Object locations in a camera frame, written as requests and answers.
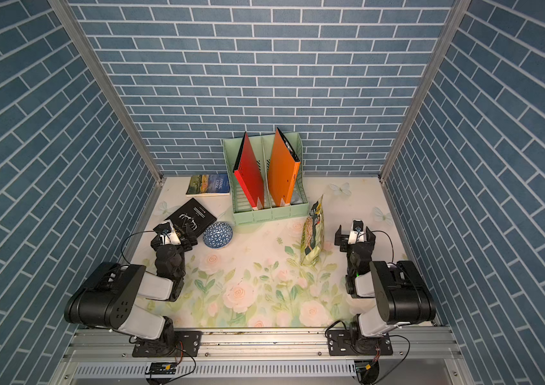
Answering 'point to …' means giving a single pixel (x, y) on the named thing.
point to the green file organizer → (262, 145)
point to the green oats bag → (312, 234)
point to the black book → (193, 214)
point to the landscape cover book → (208, 185)
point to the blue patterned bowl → (217, 235)
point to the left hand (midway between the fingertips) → (181, 226)
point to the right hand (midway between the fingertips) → (357, 227)
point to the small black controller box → (162, 368)
